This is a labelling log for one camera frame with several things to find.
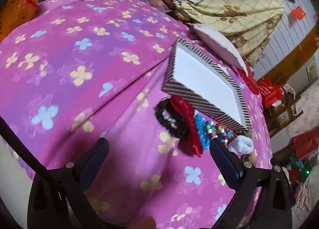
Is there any cream floral quilt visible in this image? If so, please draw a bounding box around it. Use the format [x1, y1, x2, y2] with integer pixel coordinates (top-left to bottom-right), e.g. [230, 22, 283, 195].
[163, 0, 286, 67]

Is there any white pink pillow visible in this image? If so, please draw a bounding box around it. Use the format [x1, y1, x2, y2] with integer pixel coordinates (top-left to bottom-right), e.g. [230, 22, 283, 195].
[190, 24, 248, 76]

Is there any black hair scrunchie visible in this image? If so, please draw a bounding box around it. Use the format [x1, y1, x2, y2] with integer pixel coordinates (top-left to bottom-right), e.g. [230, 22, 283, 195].
[155, 97, 188, 138]

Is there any red ribbon bow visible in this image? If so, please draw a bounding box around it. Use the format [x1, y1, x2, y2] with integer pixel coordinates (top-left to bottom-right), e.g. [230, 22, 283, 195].
[169, 95, 203, 157]

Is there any blue bead bracelet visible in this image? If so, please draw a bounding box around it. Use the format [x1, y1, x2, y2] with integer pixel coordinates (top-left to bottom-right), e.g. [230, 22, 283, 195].
[194, 113, 213, 151]

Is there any striped white tray box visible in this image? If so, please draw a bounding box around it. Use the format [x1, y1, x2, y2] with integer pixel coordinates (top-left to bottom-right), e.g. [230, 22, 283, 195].
[162, 37, 251, 132]

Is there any orange plastic basket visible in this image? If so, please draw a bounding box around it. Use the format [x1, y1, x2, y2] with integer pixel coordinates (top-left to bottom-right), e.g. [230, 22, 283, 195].
[0, 0, 40, 41]

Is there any multicolour bead bracelet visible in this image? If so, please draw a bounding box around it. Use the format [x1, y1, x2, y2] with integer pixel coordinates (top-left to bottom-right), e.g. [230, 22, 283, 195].
[204, 120, 236, 146]

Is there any red shopping bag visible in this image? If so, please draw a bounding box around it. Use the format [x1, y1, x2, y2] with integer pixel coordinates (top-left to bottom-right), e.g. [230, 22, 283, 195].
[257, 78, 282, 108]

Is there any pink floral bed sheet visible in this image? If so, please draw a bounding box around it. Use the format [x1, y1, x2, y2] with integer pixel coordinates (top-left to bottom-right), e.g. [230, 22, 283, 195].
[1, 0, 272, 228]

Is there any wooden shelf rack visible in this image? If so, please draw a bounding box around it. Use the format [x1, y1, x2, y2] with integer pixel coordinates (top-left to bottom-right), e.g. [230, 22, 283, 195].
[263, 86, 303, 138]

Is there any white fluffy hair accessory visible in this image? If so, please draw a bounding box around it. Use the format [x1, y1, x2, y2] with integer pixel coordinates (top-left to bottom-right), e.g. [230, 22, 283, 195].
[227, 135, 254, 156]

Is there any red cushion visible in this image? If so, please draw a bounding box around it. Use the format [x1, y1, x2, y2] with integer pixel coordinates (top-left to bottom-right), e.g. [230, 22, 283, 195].
[236, 65, 260, 95]

